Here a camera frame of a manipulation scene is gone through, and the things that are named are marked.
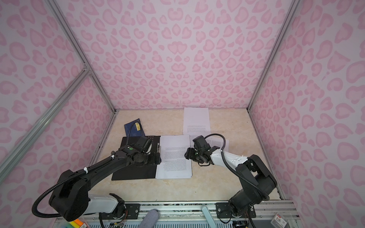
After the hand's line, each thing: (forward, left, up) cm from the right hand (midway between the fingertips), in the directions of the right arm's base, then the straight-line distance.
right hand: (188, 155), depth 87 cm
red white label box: (-32, -44, -3) cm, 54 cm away
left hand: (-3, +19, +1) cm, 19 cm away
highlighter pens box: (-35, +54, -3) cm, 64 cm away
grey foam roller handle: (-33, +17, -2) cm, 37 cm away
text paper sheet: (-4, +9, -6) cm, 12 cm away
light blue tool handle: (-32, -11, -2) cm, 33 cm away
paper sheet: (+33, -6, -8) cm, 34 cm away
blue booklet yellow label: (+23, +40, -5) cm, 46 cm away
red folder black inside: (-8, +31, -7) cm, 33 cm away
